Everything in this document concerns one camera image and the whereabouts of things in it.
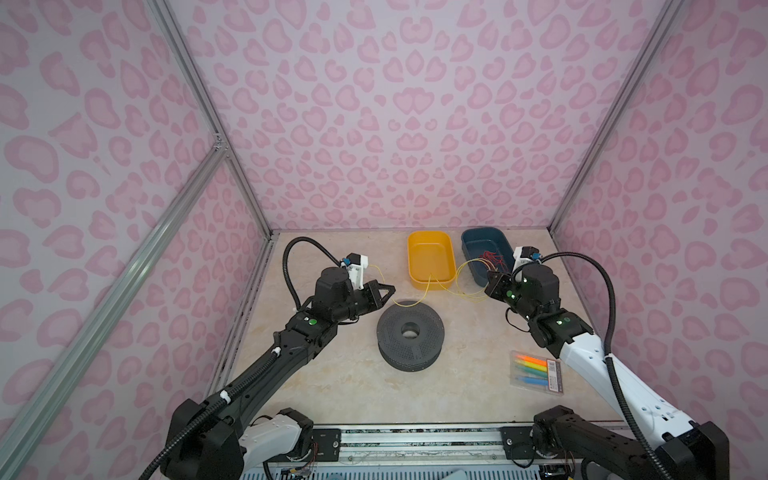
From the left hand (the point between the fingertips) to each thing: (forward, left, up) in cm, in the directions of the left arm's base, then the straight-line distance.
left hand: (397, 284), depth 74 cm
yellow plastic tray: (+26, -13, -24) cm, 37 cm away
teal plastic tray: (+29, -33, -21) cm, 48 cm away
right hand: (+5, -24, -1) cm, 24 cm away
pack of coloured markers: (-14, -39, -25) cm, 48 cm away
